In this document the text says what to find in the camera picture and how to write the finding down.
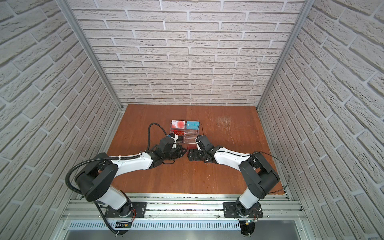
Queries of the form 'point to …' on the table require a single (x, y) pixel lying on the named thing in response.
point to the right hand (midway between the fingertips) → (193, 154)
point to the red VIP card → (178, 133)
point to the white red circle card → (178, 124)
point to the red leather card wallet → (191, 146)
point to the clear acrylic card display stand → (186, 131)
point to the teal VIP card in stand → (192, 125)
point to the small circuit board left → (123, 224)
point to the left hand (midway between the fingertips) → (188, 148)
